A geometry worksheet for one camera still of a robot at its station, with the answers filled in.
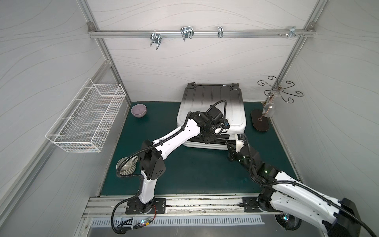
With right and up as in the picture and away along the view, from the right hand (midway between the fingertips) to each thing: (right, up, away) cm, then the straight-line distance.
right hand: (227, 145), depth 78 cm
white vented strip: (-50, -37, -6) cm, 63 cm away
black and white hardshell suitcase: (-14, +28, +15) cm, 35 cm away
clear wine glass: (+29, +19, +14) cm, 38 cm away
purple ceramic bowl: (-60, +20, +33) cm, 72 cm away
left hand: (-8, +5, +2) cm, 10 cm away
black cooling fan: (+29, -37, -7) cm, 47 cm away
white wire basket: (-70, +11, -10) cm, 71 cm away
